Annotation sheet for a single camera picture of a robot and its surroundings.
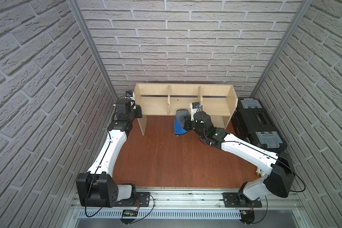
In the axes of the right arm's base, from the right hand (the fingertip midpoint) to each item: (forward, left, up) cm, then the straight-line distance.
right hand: (186, 116), depth 78 cm
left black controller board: (-41, +34, -28) cm, 60 cm away
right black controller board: (-46, -27, -25) cm, 59 cm away
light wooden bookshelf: (+12, -22, -1) cm, 25 cm away
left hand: (+9, +32, +4) cm, 33 cm away
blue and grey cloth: (-3, +4, +4) cm, 6 cm away
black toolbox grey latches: (+1, -42, -9) cm, 43 cm away
